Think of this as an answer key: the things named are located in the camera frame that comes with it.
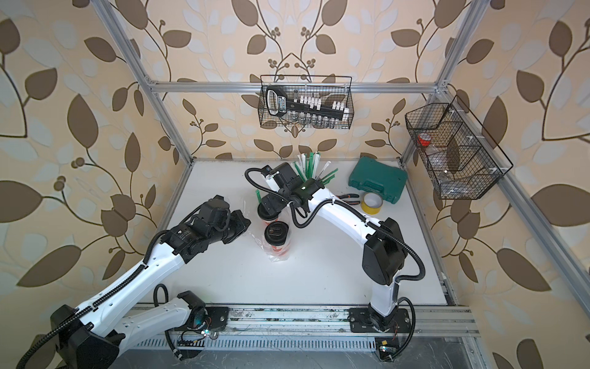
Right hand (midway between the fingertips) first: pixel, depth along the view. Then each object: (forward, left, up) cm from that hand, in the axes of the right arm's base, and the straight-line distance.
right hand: (275, 195), depth 84 cm
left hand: (-10, +8, +1) cm, 13 cm away
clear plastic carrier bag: (-11, +6, -5) cm, 13 cm away
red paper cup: (-9, +2, -1) cm, 9 cm away
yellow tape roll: (+7, -41, -18) cm, 45 cm away
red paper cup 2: (-15, -1, -2) cm, 15 cm away
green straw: (-1, +6, +2) cm, 6 cm away
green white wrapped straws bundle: (+17, -12, -3) cm, 21 cm away
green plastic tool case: (+22, -45, -16) cm, 53 cm away
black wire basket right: (+3, -63, +14) cm, 65 cm away
